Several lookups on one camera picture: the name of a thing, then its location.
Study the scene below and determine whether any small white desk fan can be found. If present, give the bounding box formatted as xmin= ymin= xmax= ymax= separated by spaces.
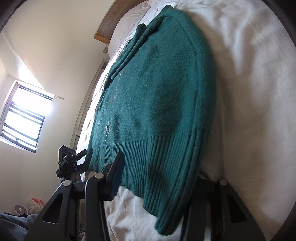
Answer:
xmin=13 ymin=204 xmax=28 ymax=216

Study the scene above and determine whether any dark green knit sweater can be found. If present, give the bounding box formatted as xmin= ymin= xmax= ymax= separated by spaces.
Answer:
xmin=85 ymin=5 xmax=216 ymax=235

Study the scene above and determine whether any left wall socket plate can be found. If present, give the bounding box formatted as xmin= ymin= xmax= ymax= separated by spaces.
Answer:
xmin=103 ymin=46 xmax=108 ymax=54

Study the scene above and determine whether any window with striped blind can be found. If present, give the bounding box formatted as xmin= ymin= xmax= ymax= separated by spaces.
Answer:
xmin=1 ymin=80 xmax=60 ymax=153

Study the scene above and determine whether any white pillow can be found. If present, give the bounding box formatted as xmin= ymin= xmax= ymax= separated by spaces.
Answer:
xmin=107 ymin=1 xmax=151 ymax=59

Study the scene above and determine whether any red and white plastic bag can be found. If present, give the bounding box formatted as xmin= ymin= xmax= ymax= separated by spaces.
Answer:
xmin=28 ymin=198 xmax=45 ymax=214

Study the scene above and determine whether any wooden headboard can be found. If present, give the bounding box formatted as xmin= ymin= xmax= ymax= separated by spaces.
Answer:
xmin=94 ymin=0 xmax=144 ymax=45

